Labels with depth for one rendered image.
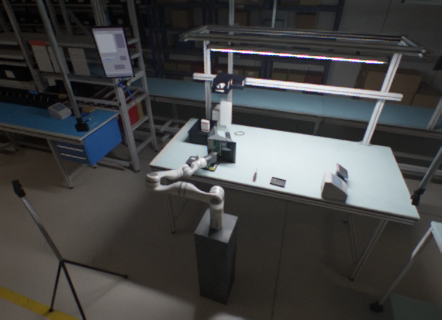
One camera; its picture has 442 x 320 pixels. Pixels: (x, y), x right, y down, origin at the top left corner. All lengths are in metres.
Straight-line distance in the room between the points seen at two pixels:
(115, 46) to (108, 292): 2.24
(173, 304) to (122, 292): 0.47
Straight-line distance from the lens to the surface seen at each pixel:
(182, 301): 2.54
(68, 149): 3.29
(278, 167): 2.15
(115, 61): 2.85
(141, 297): 2.63
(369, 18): 5.88
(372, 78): 5.06
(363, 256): 2.57
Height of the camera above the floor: 2.28
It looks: 35 degrees down
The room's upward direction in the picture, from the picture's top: straight up
